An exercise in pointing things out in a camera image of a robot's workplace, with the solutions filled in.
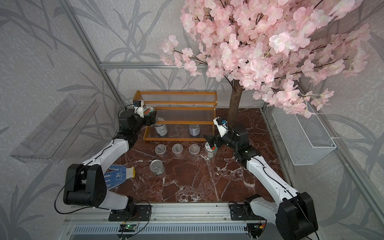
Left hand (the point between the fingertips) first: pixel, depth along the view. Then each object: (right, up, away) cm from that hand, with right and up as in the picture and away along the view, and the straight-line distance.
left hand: (149, 109), depth 85 cm
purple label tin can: (+26, -12, +11) cm, 31 cm away
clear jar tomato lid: (+36, -26, +4) cm, 44 cm away
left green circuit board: (-5, -58, -15) cm, 60 cm away
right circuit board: (+55, -58, -16) cm, 82 cm away
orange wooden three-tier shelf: (+14, -2, +37) cm, 39 cm away
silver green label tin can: (+5, -33, -1) cm, 33 cm away
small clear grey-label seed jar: (+15, -25, +6) cm, 29 cm away
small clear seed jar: (+5, -25, +6) cm, 26 cm away
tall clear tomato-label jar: (-1, 0, -1) cm, 1 cm away
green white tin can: (+4, -12, +11) cm, 17 cm away
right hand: (+35, -11, -7) cm, 38 cm away
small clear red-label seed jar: (+26, -25, +6) cm, 36 cm away
